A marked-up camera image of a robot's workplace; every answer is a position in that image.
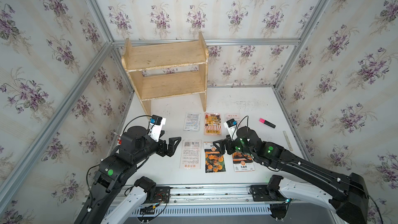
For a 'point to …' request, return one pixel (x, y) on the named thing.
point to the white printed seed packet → (192, 121)
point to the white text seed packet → (190, 154)
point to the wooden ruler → (290, 146)
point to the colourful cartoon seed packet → (212, 124)
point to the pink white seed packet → (236, 116)
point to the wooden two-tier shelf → (168, 70)
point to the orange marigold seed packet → (214, 160)
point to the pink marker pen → (267, 122)
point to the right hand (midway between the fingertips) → (221, 140)
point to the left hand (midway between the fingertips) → (174, 137)
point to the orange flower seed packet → (243, 162)
